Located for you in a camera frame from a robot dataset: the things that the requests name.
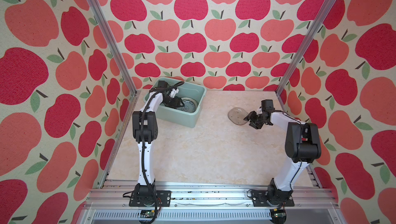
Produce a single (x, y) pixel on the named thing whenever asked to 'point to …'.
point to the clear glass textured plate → (190, 105)
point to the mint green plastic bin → (194, 90)
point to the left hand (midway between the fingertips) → (182, 105)
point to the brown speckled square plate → (236, 115)
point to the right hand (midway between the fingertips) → (249, 120)
